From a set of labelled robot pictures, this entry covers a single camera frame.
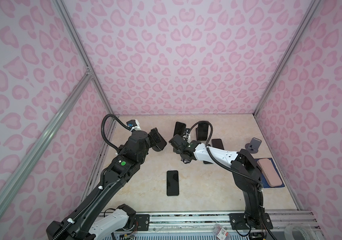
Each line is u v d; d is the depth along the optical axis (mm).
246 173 495
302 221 749
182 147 692
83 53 840
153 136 649
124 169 478
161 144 984
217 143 1034
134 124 602
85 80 871
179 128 944
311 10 705
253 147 960
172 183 1101
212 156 548
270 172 866
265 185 843
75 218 384
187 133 798
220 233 689
